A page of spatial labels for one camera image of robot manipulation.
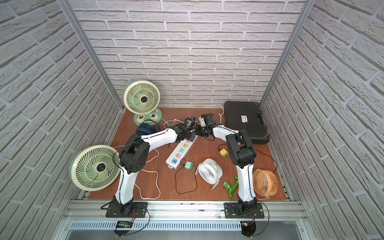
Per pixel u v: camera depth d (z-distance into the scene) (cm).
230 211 73
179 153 92
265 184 74
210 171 74
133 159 53
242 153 55
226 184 79
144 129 92
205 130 79
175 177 85
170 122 110
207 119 83
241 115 106
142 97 92
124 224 72
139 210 73
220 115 110
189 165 87
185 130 77
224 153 92
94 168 73
